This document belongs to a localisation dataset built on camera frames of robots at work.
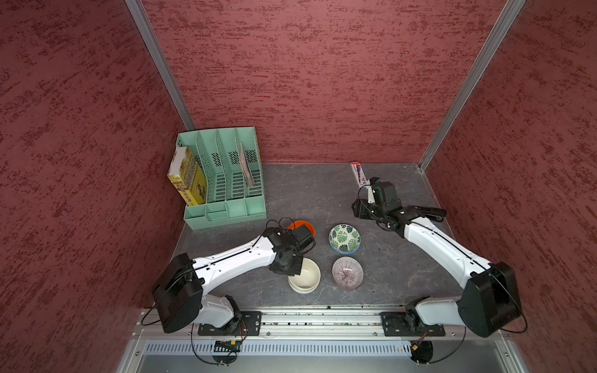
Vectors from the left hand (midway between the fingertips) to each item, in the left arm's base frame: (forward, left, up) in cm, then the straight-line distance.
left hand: (289, 275), depth 78 cm
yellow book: (+32, +40, +14) cm, 54 cm away
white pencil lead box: (+54, -33, -6) cm, 64 cm away
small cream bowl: (+4, -7, 0) cm, 8 cm away
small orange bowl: (+25, -2, -8) cm, 26 cm away
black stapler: (+29, -61, -4) cm, 68 cm away
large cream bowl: (-1, -7, -3) cm, 7 cm away
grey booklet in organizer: (+53, +24, -3) cm, 59 cm away
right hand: (+22, -25, +8) cm, 34 cm away
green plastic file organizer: (+54, +32, +2) cm, 63 cm away
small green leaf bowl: (+19, -21, -2) cm, 29 cm away
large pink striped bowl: (-1, -21, -3) cm, 21 cm away
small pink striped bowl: (+3, -21, -4) cm, 22 cm away
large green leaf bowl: (+14, -21, -5) cm, 26 cm away
